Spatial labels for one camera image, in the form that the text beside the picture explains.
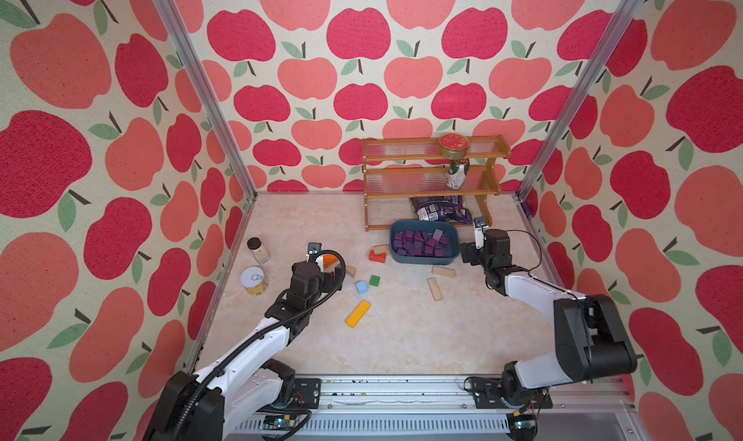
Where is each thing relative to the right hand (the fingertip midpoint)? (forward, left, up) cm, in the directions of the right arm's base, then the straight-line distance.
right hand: (485, 245), depth 93 cm
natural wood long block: (-13, +15, -10) cm, 22 cm away
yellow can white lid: (-17, +73, -4) cm, 75 cm away
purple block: (+3, +28, -7) cm, 29 cm away
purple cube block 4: (+1, +14, -8) cm, 16 cm away
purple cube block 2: (+6, +25, -7) cm, 27 cm away
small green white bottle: (+20, +10, +14) cm, 26 cm away
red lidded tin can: (+21, +13, +23) cm, 34 cm away
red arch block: (-2, +35, -9) cm, 36 cm away
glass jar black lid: (-7, +75, +1) cm, 76 cm away
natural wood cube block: (+1, +34, -8) cm, 35 cm away
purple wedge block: (+7, +20, -7) cm, 23 cm away
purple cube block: (+7, +12, -8) cm, 16 cm away
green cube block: (-11, +35, -9) cm, 38 cm away
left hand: (-15, +49, +3) cm, 51 cm away
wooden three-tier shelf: (+33, +31, +1) cm, 46 cm away
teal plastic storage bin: (+4, +18, -7) cm, 20 cm away
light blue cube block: (-15, +39, -8) cm, 43 cm away
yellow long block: (-23, +39, -10) cm, 46 cm away
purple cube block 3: (+2, +17, -7) cm, 19 cm away
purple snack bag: (+17, +13, -1) cm, 21 cm away
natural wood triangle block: (-9, +44, -7) cm, 45 cm away
